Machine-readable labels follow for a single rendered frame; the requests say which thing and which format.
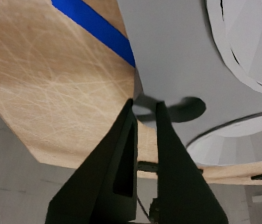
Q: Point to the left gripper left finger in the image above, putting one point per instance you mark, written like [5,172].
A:
[86,197]

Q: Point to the blue tape outline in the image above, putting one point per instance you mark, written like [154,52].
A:
[91,21]

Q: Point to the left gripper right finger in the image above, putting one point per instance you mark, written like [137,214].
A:
[184,195]

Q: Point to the grey steel bowl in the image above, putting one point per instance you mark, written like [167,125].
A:
[240,32]
[235,143]

